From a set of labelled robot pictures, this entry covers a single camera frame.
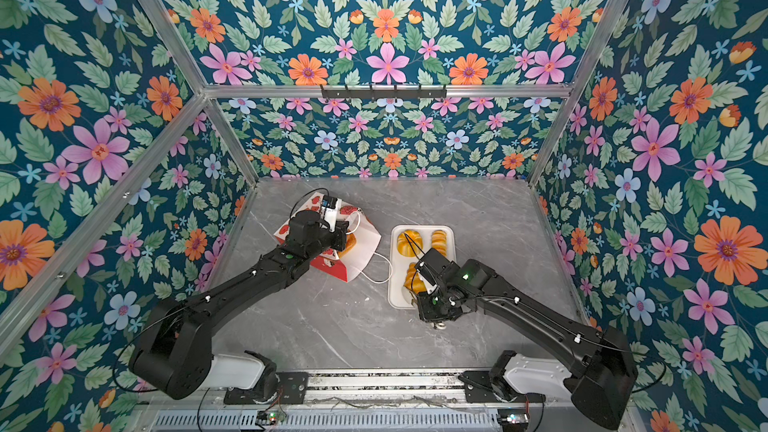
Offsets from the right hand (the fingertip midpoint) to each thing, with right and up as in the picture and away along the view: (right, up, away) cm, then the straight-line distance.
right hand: (420, 315), depth 74 cm
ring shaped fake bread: (-5, +14, +22) cm, 27 cm away
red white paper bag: (-18, +17, +22) cm, 33 cm away
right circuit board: (+22, -23, -3) cm, 32 cm away
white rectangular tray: (-6, +8, +22) cm, 25 cm away
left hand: (-19, +25, +10) cm, 33 cm away
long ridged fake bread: (+7, +16, +25) cm, 30 cm away
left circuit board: (-36, -23, -3) cm, 43 cm away
